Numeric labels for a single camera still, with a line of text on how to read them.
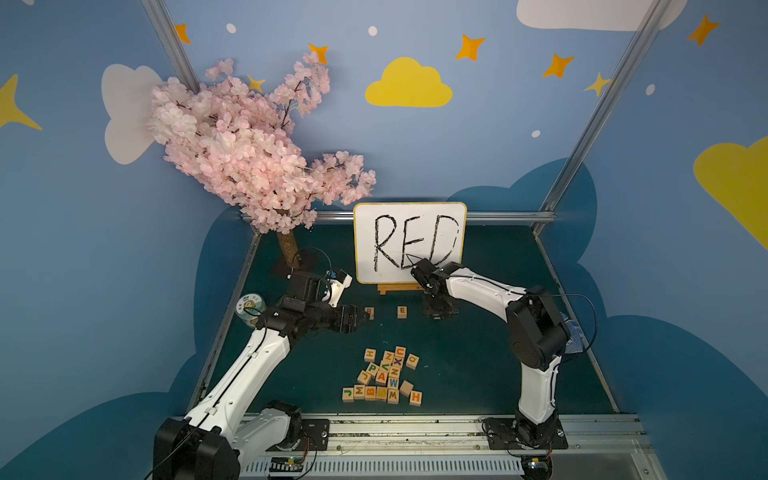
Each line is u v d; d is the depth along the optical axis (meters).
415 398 0.78
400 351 0.86
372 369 0.82
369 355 0.86
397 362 0.84
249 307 0.88
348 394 0.78
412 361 0.84
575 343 0.88
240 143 0.57
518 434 0.67
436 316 0.85
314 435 0.74
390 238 0.93
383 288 0.99
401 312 0.96
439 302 0.75
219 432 0.39
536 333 0.51
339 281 0.70
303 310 0.60
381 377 0.82
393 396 0.78
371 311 0.96
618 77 0.80
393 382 0.80
